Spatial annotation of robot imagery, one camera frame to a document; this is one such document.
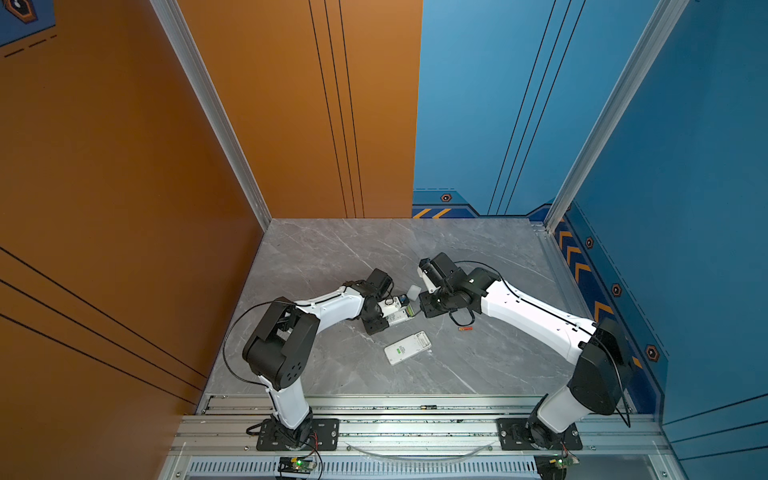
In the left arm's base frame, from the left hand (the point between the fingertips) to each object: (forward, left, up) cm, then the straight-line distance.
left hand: (377, 315), depth 94 cm
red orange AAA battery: (-4, -28, 0) cm, 28 cm away
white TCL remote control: (-10, -9, 0) cm, 14 cm away
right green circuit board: (-38, -43, -1) cm, 58 cm away
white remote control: (0, -8, +2) cm, 8 cm away
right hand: (-4, -13, +13) cm, 19 cm away
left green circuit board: (-39, +18, -2) cm, 43 cm away
